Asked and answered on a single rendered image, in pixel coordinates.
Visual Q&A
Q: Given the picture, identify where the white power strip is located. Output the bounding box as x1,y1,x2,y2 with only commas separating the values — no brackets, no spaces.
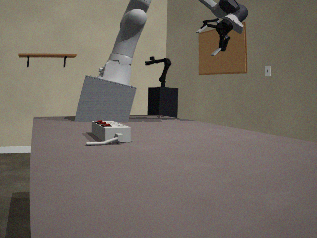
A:
86,120,131,145

